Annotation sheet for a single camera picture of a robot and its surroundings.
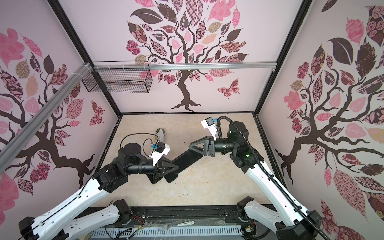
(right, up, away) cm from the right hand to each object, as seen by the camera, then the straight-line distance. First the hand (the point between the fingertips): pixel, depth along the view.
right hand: (192, 146), depth 58 cm
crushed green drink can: (-23, +3, +43) cm, 49 cm away
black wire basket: (-42, +41, +37) cm, 69 cm away
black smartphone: (-4, -6, +1) cm, 7 cm away
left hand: (-7, -10, +4) cm, 13 cm away
